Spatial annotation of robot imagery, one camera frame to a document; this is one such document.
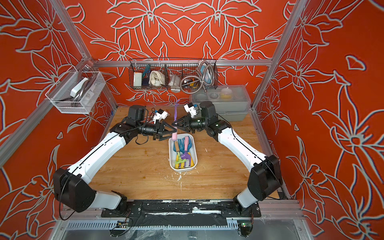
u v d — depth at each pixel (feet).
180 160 2.81
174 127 2.23
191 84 3.04
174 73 3.13
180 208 2.44
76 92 2.29
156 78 2.95
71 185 1.30
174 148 3.10
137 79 2.96
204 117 2.03
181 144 3.13
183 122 2.19
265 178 1.37
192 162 2.83
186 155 2.94
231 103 3.33
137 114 1.98
